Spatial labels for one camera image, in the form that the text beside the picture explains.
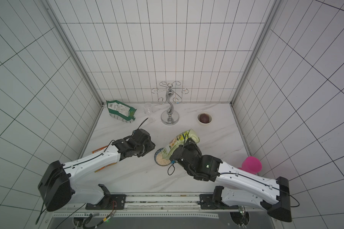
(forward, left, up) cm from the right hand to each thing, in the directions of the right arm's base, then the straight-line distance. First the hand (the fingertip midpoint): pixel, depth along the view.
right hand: (187, 137), depth 70 cm
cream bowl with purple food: (+28, -13, -19) cm, 36 cm away
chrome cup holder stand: (+32, +12, -23) cm, 41 cm away
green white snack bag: (+27, +48, -13) cm, 57 cm away
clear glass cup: (+28, +27, -10) cm, 40 cm away
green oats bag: (-1, +5, -1) cm, 5 cm away
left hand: (0, +21, -15) cm, 25 cm away
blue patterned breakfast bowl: (-4, +16, -19) cm, 25 cm away
